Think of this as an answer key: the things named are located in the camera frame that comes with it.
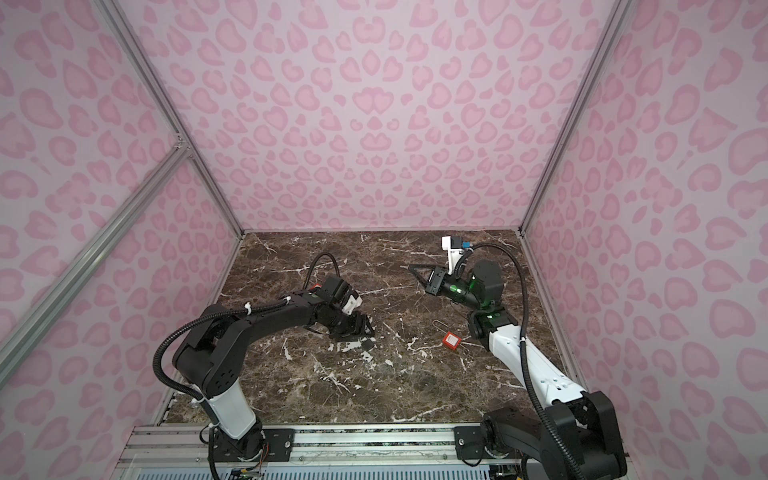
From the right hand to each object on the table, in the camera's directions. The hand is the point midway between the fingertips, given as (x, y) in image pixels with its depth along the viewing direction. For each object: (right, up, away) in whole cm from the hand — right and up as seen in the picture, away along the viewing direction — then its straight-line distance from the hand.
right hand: (412, 269), depth 71 cm
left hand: (-11, -19, +17) cm, 28 cm away
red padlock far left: (-32, -7, +35) cm, 48 cm away
